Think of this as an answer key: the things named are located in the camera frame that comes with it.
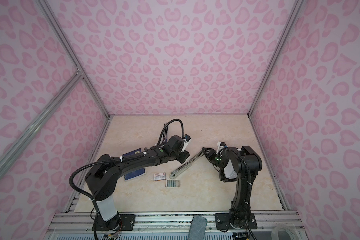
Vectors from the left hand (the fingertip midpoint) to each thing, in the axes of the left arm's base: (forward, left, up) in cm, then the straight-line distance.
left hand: (186, 152), depth 87 cm
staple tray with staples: (-14, +9, -11) cm, 19 cm away
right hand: (+6, -11, -6) cm, 14 cm away
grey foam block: (-36, -4, -7) cm, 37 cm away
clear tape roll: (-38, -41, -11) cm, 57 cm away
